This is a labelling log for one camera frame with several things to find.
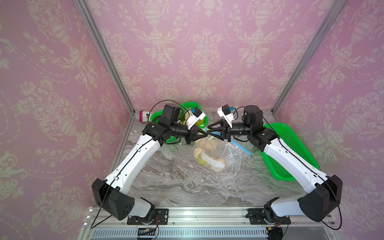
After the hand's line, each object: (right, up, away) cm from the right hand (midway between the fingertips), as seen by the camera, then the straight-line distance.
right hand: (203, 137), depth 64 cm
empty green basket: (+58, -1, +36) cm, 68 cm away
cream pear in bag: (-2, -11, +28) cm, 30 cm away
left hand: (+1, +1, +3) cm, 3 cm away
